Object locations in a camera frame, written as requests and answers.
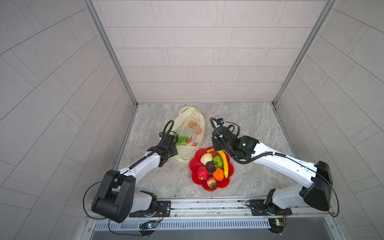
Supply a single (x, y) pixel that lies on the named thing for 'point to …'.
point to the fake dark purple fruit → (210, 166)
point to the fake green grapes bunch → (182, 139)
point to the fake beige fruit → (206, 157)
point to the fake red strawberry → (211, 182)
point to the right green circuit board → (276, 222)
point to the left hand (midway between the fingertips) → (176, 147)
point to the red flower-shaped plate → (196, 163)
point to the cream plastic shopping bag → (189, 124)
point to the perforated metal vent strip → (216, 224)
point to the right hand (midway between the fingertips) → (212, 139)
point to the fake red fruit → (202, 172)
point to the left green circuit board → (148, 225)
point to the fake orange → (218, 174)
